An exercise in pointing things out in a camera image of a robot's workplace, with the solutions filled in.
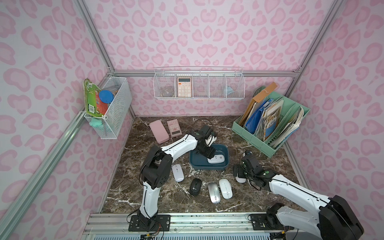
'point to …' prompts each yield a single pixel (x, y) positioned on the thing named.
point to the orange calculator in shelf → (184, 87)
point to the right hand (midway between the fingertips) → (239, 167)
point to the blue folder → (251, 124)
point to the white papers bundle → (296, 121)
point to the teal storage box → (198, 162)
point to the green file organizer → (289, 108)
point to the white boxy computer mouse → (217, 159)
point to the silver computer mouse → (214, 192)
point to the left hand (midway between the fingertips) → (209, 150)
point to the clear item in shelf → (168, 92)
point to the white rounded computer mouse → (240, 180)
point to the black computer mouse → (195, 186)
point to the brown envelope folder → (252, 104)
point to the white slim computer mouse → (179, 176)
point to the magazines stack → (267, 127)
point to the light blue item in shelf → (229, 90)
